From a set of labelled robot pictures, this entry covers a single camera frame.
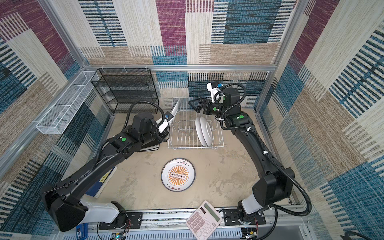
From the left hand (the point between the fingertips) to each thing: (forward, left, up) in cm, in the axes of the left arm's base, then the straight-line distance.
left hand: (166, 122), depth 74 cm
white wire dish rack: (+3, -11, -10) cm, 15 cm away
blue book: (-28, +29, -11) cm, 41 cm away
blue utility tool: (-41, +38, -28) cm, 62 cm away
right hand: (+4, -14, +7) cm, 16 cm away
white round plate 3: (+7, -21, -16) cm, 28 cm away
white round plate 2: (+5, -17, -15) cm, 23 cm away
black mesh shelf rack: (+42, +38, -10) cm, 58 cm away
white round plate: (-14, -4, -29) cm, 33 cm away
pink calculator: (-38, -18, -28) cm, 50 cm away
